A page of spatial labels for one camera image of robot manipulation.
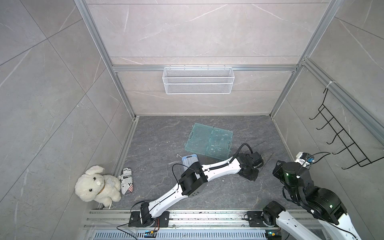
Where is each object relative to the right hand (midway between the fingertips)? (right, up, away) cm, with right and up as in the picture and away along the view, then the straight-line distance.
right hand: (279, 163), depth 66 cm
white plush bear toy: (-86, -11, +2) cm, 86 cm away
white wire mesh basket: (-38, +49, +34) cm, 71 cm away
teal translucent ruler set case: (-28, +6, +38) cm, 47 cm away
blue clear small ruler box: (-42, -5, +27) cm, 50 cm away
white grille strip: (-44, -35, +4) cm, 57 cm away
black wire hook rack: (+29, +4, -7) cm, 30 cm away
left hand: (-3, -11, +17) cm, 21 cm away
